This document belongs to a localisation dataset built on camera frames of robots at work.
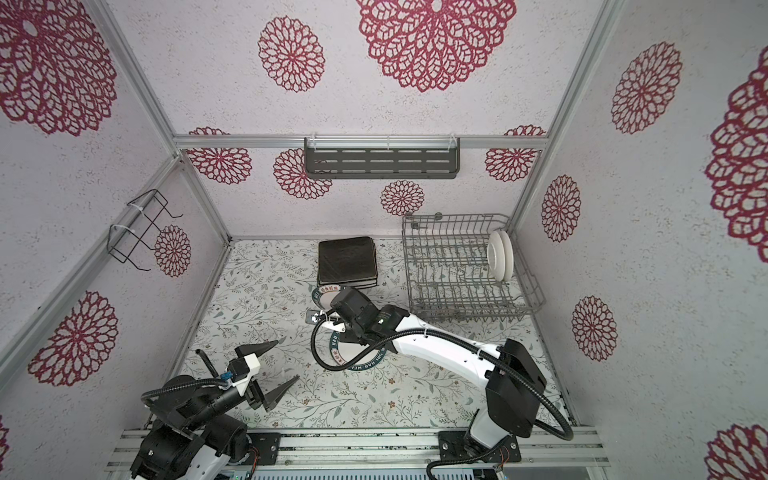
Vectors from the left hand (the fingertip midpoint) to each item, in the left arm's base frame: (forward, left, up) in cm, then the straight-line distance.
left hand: (286, 363), depth 66 cm
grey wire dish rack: (+40, -46, -21) cm, 65 cm away
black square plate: (+45, -9, -18) cm, 49 cm away
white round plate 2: (+11, -11, -21) cm, 26 cm away
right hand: (+16, -11, -3) cm, 20 cm away
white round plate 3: (+39, -60, -10) cm, 72 cm away
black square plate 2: (+34, -11, -18) cm, 41 cm away
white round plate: (+23, -5, -7) cm, 25 cm away
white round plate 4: (+36, -62, -6) cm, 72 cm away
